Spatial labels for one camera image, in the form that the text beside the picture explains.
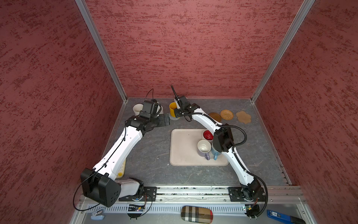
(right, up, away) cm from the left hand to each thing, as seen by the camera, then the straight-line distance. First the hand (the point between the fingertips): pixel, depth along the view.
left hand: (161, 122), depth 79 cm
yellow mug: (+5, +10, +24) cm, 27 cm away
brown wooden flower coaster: (+61, +1, +28) cm, 67 cm away
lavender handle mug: (+27, -18, +11) cm, 34 cm away
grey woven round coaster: (+5, +1, +28) cm, 28 cm away
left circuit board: (-13, -45, -6) cm, 48 cm away
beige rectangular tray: (+13, -20, +12) cm, 27 cm away
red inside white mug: (+28, -9, +7) cm, 31 cm away
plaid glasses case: (+19, -44, -13) cm, 50 cm away
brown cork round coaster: (+39, +2, +31) cm, 50 cm away
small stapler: (-30, -45, -12) cm, 55 cm away
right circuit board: (+49, -45, -8) cm, 67 cm away
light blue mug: (+29, -14, -9) cm, 34 cm away
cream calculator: (-24, -29, +2) cm, 38 cm away
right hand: (+9, +5, +24) cm, 26 cm away
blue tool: (+63, -45, -14) cm, 79 cm away
